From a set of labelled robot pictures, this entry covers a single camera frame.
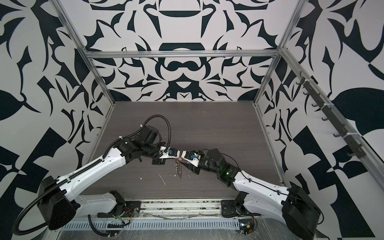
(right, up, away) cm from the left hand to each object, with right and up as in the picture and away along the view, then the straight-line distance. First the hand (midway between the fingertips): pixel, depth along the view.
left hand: (174, 151), depth 75 cm
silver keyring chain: (+2, -7, -3) cm, 8 cm away
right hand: (+5, -2, -2) cm, 5 cm away
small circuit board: (+34, -34, -4) cm, 48 cm away
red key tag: (+3, -4, 0) cm, 5 cm away
